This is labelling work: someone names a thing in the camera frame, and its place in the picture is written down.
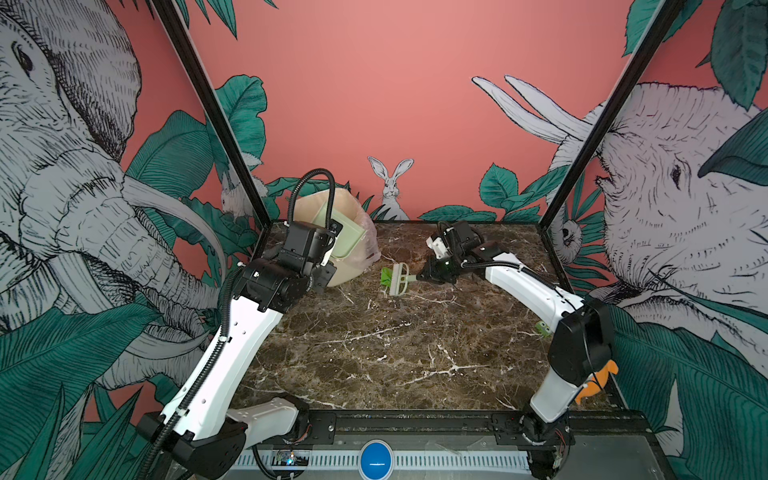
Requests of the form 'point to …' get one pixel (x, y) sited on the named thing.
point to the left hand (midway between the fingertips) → (313, 256)
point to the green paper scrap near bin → (387, 276)
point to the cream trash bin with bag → (348, 206)
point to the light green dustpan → (349, 236)
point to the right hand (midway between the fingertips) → (413, 273)
